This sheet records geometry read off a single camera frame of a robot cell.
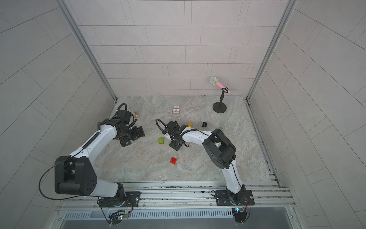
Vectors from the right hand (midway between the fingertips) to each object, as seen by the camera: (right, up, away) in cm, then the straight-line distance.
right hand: (177, 143), depth 94 cm
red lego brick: (-1, -7, -11) cm, 14 cm away
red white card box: (-2, +23, +14) cm, 27 cm away
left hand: (-20, +7, -8) cm, 23 cm away
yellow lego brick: (+8, +12, +5) cm, 16 cm away
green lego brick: (-10, +3, -5) cm, 11 cm away
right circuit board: (+33, -29, -25) cm, 51 cm away
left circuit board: (-27, -30, -25) cm, 48 cm away
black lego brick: (+19, +12, +5) cm, 23 cm away
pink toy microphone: (+24, +42, -3) cm, 48 cm away
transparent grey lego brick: (+30, +10, +4) cm, 32 cm away
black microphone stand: (+33, +25, +17) cm, 44 cm away
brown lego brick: (-10, +1, -3) cm, 11 cm away
